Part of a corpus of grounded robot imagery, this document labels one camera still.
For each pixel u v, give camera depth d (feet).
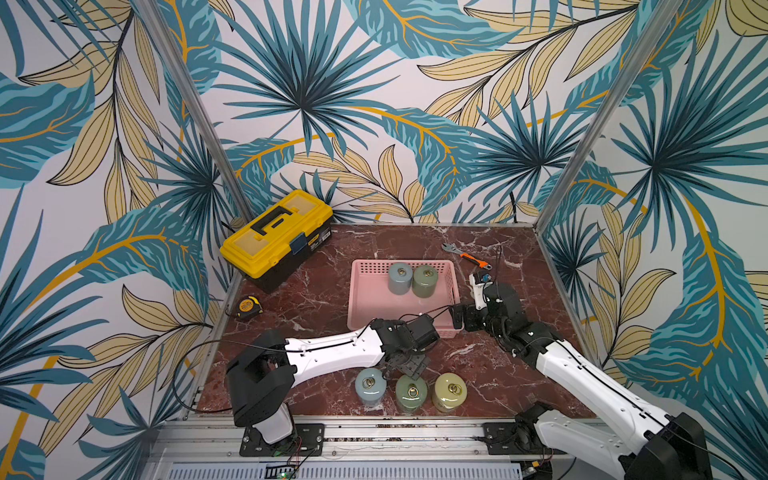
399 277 3.11
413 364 2.35
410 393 2.36
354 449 2.38
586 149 3.12
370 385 2.40
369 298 3.34
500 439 2.40
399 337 2.00
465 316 2.40
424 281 3.12
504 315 1.97
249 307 3.04
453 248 3.71
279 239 3.03
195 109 2.75
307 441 2.37
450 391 2.40
